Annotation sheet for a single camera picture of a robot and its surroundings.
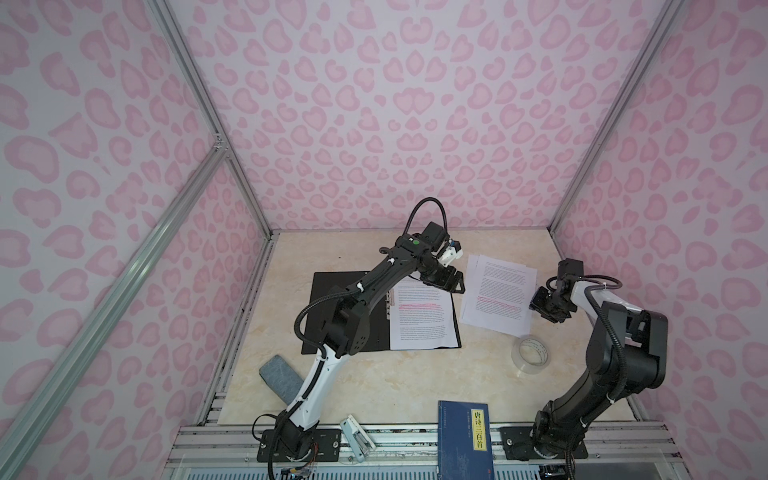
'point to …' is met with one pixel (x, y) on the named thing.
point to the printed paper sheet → (422, 316)
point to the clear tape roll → (529, 355)
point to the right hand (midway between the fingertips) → (537, 304)
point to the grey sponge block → (280, 377)
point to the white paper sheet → (499, 295)
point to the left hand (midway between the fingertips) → (456, 281)
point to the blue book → (464, 441)
